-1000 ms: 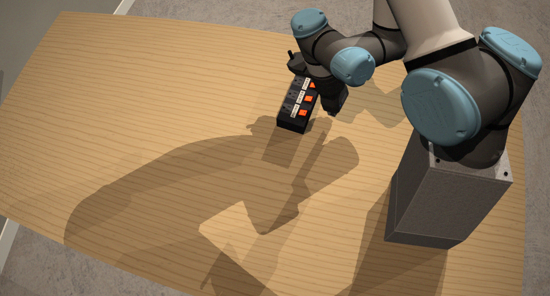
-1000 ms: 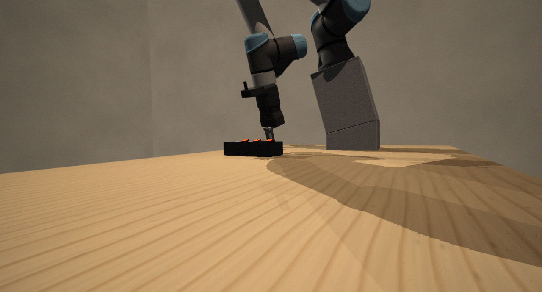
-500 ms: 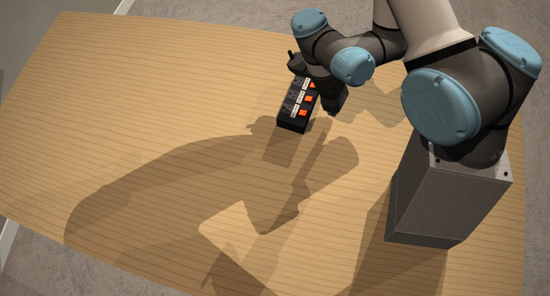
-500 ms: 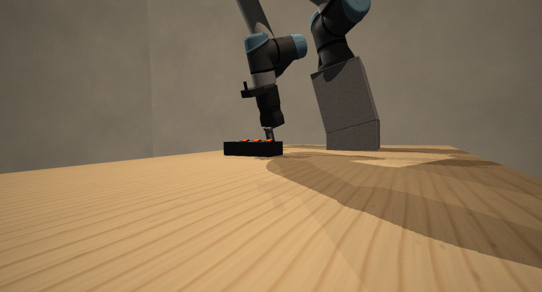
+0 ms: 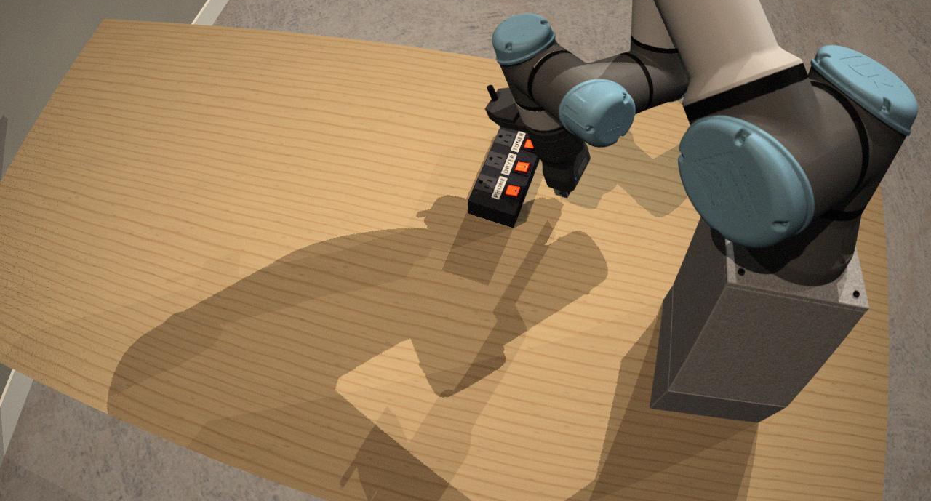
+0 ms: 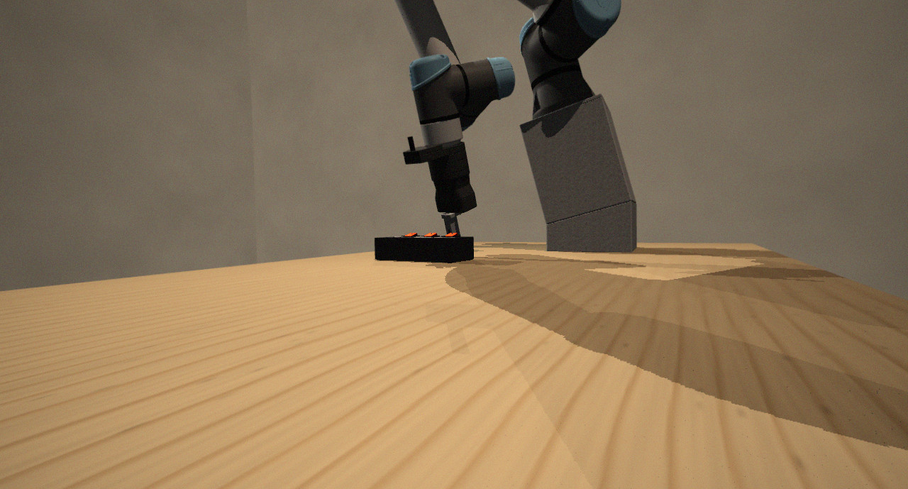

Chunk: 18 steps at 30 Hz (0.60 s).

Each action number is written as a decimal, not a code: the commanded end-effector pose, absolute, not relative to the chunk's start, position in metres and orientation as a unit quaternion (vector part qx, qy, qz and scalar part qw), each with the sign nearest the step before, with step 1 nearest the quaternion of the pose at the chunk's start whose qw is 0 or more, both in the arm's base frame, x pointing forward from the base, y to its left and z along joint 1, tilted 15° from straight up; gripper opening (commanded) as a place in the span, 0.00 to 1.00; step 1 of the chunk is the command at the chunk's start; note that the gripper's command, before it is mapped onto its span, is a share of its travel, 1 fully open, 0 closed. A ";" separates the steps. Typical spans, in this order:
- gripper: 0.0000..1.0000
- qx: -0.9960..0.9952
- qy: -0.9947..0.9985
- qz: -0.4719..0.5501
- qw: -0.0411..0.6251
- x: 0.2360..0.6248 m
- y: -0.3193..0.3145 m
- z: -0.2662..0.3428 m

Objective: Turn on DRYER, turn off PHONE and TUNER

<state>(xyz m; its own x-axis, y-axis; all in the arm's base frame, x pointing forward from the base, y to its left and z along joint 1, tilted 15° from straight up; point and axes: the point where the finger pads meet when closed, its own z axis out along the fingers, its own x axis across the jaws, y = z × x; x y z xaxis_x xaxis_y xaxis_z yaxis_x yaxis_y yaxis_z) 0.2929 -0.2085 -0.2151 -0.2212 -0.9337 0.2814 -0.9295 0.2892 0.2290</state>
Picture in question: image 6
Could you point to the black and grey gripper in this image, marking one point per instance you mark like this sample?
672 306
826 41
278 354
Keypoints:
450 174

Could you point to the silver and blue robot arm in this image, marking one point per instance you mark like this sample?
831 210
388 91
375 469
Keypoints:
559 32

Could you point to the black power strip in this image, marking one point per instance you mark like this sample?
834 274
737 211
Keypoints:
448 249

